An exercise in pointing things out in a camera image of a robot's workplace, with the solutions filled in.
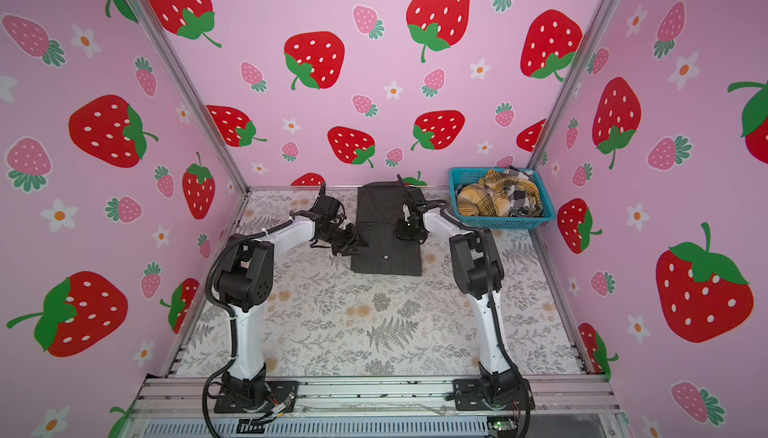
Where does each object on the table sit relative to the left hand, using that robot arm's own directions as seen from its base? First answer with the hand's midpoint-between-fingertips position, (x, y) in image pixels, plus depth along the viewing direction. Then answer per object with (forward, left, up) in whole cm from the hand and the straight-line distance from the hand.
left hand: (368, 245), depth 97 cm
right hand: (+8, -10, -4) cm, 14 cm away
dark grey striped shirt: (+21, -3, -5) cm, 22 cm away
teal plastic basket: (+32, -33, +3) cm, 46 cm away
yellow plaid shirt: (+17, -41, +5) cm, 44 cm away
